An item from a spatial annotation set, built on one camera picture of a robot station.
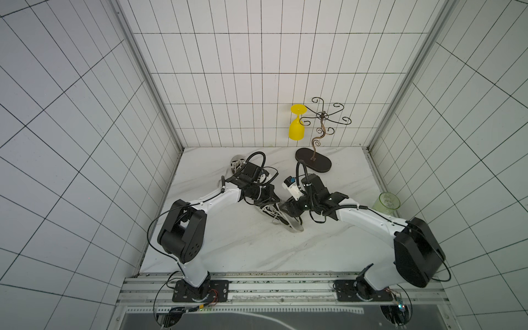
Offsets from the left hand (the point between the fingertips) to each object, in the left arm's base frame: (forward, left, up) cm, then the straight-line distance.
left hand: (277, 202), depth 84 cm
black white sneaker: (-4, 0, -3) cm, 6 cm away
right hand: (+2, -3, 0) cm, 4 cm away
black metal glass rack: (+34, -23, -11) cm, 42 cm away
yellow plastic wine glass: (+35, -10, +10) cm, 38 cm away
